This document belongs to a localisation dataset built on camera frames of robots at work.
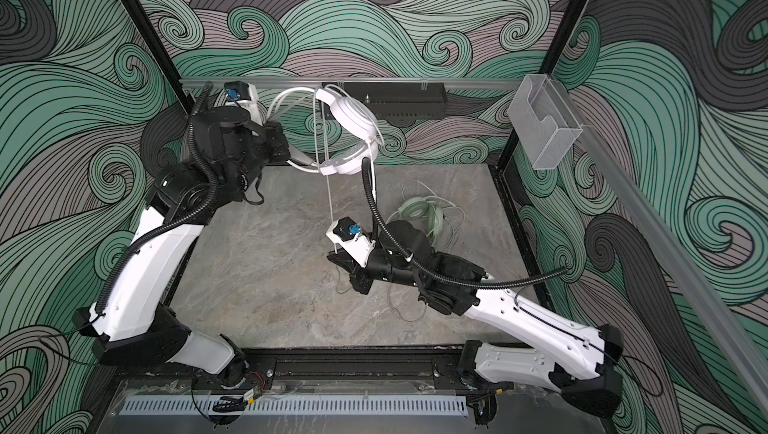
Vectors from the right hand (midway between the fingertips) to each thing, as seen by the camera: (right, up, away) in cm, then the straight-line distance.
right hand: (332, 257), depth 58 cm
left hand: (-11, +27, 0) cm, 29 cm away
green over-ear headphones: (+26, +4, +48) cm, 55 cm away
